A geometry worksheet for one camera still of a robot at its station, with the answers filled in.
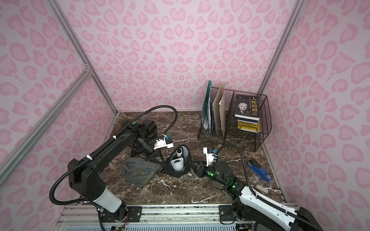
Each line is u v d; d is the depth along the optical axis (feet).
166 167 2.81
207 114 2.97
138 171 2.70
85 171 1.39
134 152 3.12
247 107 3.03
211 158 2.23
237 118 3.04
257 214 1.77
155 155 2.07
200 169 2.14
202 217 2.38
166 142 2.14
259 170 2.74
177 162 2.51
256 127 2.88
